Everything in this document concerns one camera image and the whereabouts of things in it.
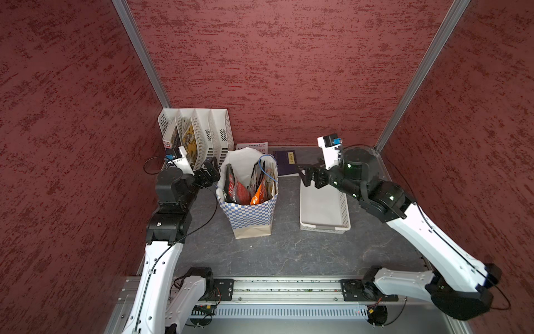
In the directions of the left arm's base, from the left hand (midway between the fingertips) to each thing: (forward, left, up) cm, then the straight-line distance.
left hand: (203, 166), depth 67 cm
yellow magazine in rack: (+28, +19, -20) cm, 39 cm away
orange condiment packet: (-5, -19, -9) cm, 22 cm away
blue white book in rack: (+23, +24, -10) cm, 35 cm away
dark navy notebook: (+31, -31, -34) cm, 56 cm away
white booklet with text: (+43, -16, -34) cm, 57 cm away
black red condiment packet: (-2, -9, -13) cm, 15 cm away
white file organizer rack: (+41, +16, -22) cm, 50 cm away
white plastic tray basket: (+1, -47, -32) cm, 57 cm away
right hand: (-2, -34, +2) cm, 35 cm away
